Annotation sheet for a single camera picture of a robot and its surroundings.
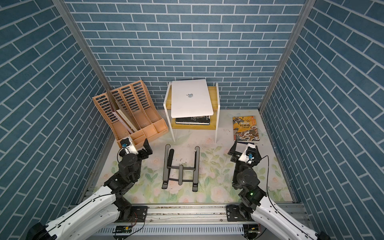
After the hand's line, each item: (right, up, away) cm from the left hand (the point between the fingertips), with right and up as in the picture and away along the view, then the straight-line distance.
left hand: (144, 141), depth 77 cm
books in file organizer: (-14, +7, +15) cm, 22 cm away
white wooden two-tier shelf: (+38, +26, +6) cm, 46 cm away
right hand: (+52, -1, -6) cm, 52 cm away
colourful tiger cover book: (+62, +5, +30) cm, 69 cm away
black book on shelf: (+30, +11, +14) cm, 35 cm away
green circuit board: (-8, -42, -5) cm, 43 cm away
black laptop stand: (+11, -12, +8) cm, 18 cm away
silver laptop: (+24, +23, +3) cm, 34 cm away
